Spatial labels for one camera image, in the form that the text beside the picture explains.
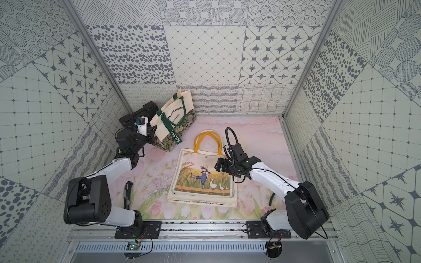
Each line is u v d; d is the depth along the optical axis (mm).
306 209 416
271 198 825
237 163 660
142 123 733
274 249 720
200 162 941
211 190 843
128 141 674
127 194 841
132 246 716
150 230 734
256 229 737
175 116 992
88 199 436
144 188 864
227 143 675
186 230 762
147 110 987
